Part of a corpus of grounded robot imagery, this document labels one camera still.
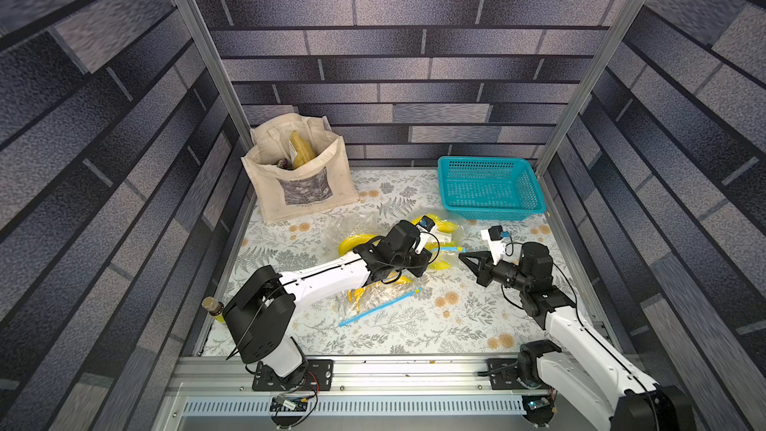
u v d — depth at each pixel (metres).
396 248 0.63
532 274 0.63
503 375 0.73
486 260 0.71
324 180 0.94
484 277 0.71
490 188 1.14
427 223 0.72
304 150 0.94
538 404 0.73
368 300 0.85
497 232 0.70
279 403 0.71
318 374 0.74
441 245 0.85
